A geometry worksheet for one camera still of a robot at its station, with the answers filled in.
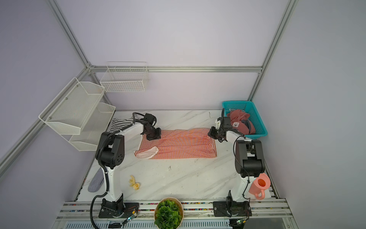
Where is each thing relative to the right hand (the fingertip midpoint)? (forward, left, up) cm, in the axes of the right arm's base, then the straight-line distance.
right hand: (208, 132), depth 98 cm
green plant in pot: (-49, +22, +4) cm, 54 cm away
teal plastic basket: (+15, -37, -1) cm, 40 cm away
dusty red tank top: (+12, -25, -1) cm, 28 cm away
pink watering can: (-36, -23, +3) cm, 43 cm away
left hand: (-3, +34, -3) cm, 35 cm away
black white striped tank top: (+10, +68, -3) cm, 69 cm away
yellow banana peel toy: (-35, +44, -4) cm, 57 cm away
